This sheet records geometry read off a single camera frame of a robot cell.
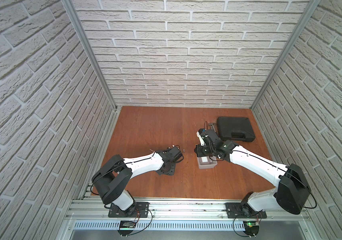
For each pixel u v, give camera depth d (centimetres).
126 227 70
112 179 44
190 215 73
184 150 94
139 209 73
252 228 70
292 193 41
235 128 100
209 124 109
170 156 68
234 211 73
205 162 90
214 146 62
